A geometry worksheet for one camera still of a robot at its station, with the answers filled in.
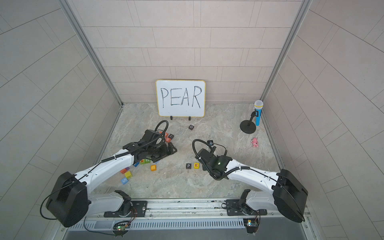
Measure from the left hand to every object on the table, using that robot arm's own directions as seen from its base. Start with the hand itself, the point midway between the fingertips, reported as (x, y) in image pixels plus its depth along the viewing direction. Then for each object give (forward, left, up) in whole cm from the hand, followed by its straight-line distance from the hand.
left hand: (175, 152), depth 82 cm
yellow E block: (-5, -12, -7) cm, 15 cm away
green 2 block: (-12, +9, +16) cm, 22 cm away
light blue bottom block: (-13, +26, -7) cm, 30 cm away
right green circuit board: (-32, -38, -8) cm, 50 cm away
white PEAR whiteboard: (+37, -1, +6) cm, 38 cm away
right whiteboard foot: (+29, -7, -6) cm, 31 cm away
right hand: (-4, -18, -4) cm, 19 cm away
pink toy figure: (+10, -49, -5) cm, 50 cm away
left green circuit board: (-34, +20, -5) cm, 40 cm away
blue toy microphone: (+21, -47, +16) cm, 54 cm away
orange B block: (-6, +12, -6) cm, 15 cm away
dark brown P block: (-5, -8, -7) cm, 12 cm away
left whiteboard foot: (+30, +7, -6) cm, 31 cm away
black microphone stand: (+22, -47, -6) cm, 52 cm away
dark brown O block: (+22, -8, -7) cm, 24 cm away
